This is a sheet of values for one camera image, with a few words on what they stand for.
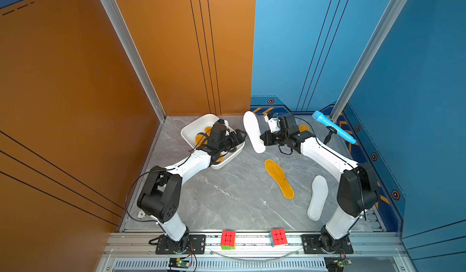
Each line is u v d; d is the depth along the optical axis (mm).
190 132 1068
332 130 870
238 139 790
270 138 773
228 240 710
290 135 680
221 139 719
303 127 1144
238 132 809
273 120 790
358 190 473
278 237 710
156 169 489
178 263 707
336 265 706
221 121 825
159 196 459
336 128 855
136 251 739
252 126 892
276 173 936
